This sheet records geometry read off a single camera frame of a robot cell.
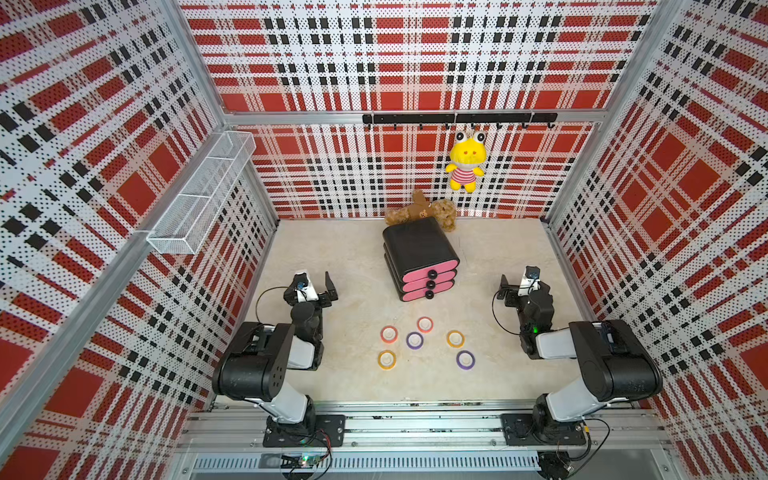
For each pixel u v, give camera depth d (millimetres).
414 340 888
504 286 849
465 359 861
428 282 909
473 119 893
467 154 912
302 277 753
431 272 862
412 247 907
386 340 886
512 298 838
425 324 930
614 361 459
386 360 847
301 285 739
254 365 456
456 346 884
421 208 1149
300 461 694
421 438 741
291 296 796
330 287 837
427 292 955
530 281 777
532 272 783
